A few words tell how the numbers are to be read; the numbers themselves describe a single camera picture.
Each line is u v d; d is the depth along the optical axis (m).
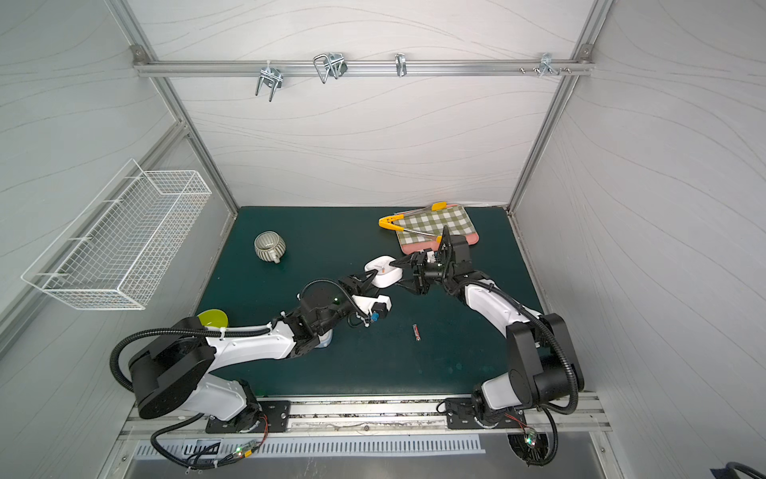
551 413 0.70
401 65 0.78
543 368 0.43
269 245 1.07
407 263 0.74
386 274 0.77
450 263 0.69
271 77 0.79
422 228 1.15
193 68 0.78
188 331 0.47
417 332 0.88
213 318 0.90
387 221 1.12
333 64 0.76
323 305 0.61
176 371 0.43
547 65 0.76
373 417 0.75
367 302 0.68
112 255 0.67
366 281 0.72
